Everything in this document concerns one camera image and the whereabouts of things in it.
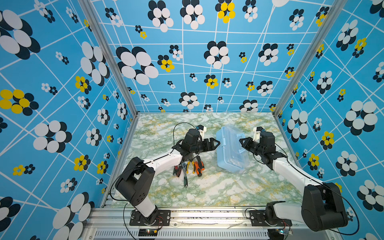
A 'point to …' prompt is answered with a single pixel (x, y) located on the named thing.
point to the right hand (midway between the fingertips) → (241, 140)
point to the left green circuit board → (147, 232)
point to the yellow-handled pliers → (193, 162)
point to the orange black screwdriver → (199, 166)
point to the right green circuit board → (278, 233)
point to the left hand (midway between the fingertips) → (217, 143)
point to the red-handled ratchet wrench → (177, 170)
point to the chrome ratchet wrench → (184, 166)
